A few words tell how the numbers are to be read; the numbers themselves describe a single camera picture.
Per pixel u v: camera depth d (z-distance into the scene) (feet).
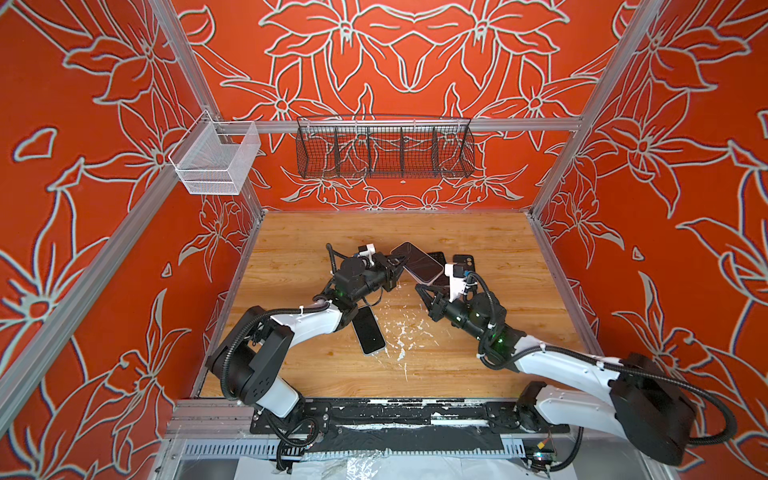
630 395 1.35
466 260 3.40
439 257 3.38
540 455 2.25
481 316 1.95
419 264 2.54
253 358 1.46
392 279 2.41
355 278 2.07
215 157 3.11
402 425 2.39
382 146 3.21
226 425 2.40
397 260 2.55
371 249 2.65
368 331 2.89
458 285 2.23
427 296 2.43
